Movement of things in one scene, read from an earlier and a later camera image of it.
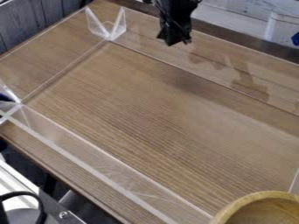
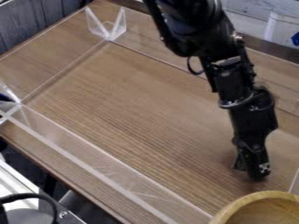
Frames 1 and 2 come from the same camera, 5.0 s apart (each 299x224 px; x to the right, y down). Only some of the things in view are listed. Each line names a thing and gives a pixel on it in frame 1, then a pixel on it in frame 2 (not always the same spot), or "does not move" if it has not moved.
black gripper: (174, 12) → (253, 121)
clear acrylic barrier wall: (109, 171) does not move
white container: (280, 24) does not move
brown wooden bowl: (263, 207) does not move
